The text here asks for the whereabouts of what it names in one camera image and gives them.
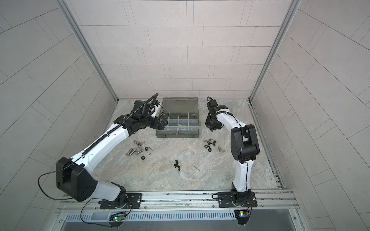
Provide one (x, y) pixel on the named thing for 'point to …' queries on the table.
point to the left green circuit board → (118, 218)
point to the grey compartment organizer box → (182, 115)
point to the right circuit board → (242, 216)
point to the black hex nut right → (209, 149)
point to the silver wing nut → (220, 149)
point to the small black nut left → (146, 148)
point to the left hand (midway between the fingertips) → (165, 118)
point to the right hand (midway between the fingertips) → (209, 126)
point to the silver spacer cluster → (130, 152)
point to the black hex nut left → (142, 157)
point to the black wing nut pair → (176, 165)
